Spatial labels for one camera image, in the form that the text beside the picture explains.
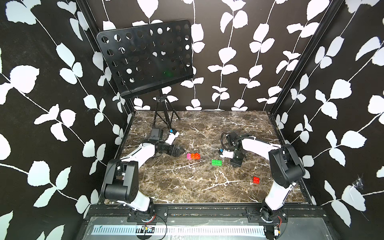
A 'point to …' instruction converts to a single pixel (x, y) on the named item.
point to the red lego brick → (256, 180)
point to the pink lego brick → (188, 156)
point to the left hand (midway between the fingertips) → (179, 146)
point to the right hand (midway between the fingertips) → (235, 159)
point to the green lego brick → (217, 162)
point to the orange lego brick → (196, 156)
